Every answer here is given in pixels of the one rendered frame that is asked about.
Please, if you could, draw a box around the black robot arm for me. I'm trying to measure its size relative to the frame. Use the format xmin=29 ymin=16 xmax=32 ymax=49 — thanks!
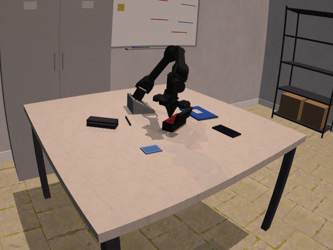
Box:
xmin=131 ymin=45 xmax=189 ymax=107

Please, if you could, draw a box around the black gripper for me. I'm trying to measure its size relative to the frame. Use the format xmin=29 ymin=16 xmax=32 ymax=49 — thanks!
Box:
xmin=153 ymin=88 xmax=190 ymax=118

